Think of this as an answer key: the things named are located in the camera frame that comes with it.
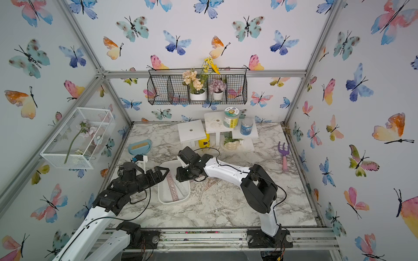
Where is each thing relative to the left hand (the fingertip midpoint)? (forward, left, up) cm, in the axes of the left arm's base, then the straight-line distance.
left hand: (165, 171), depth 76 cm
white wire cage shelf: (+7, +35, +13) cm, 38 cm away
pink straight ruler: (-1, 0, -18) cm, 18 cm away
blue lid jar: (+24, -41, +4) cm, 47 cm away
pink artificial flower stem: (+15, +36, +14) cm, 41 cm away
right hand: (+1, -5, -7) cm, 8 cm away
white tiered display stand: (+26, -22, +5) cm, 34 cm away
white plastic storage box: (-2, +1, -18) cm, 18 cm away
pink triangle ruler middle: (+2, -20, -18) cm, 27 cm away
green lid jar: (+23, -32, +12) cm, 41 cm away
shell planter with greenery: (+23, -33, -10) cm, 42 cm away
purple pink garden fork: (+21, -67, -18) cm, 73 cm away
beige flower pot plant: (+42, -14, +13) cm, 46 cm away
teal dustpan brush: (+27, +25, -18) cm, 41 cm away
